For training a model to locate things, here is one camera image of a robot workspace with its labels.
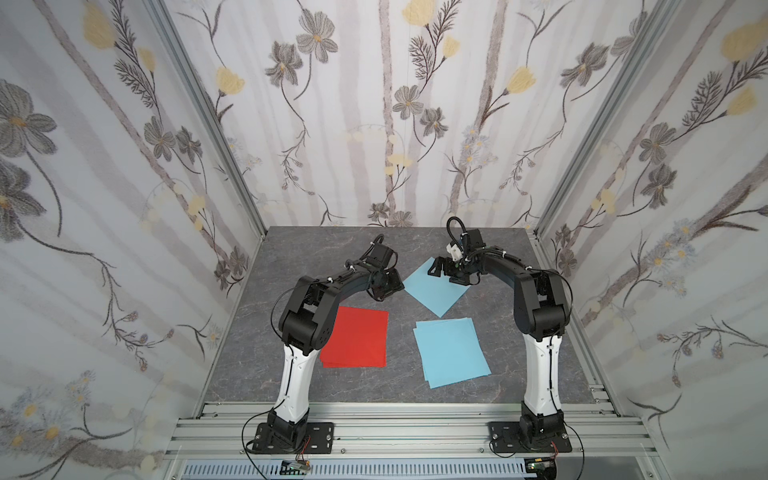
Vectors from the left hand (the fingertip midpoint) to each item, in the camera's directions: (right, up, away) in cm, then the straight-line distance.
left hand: (405, 284), depth 100 cm
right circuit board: (+33, -43, -28) cm, 61 cm away
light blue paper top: (+13, -20, -10) cm, 26 cm away
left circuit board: (-28, -42, -29) cm, 58 cm away
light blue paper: (+12, -3, 0) cm, 12 cm away
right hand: (+15, +6, +3) cm, 16 cm away
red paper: (-15, -17, -7) cm, 24 cm away
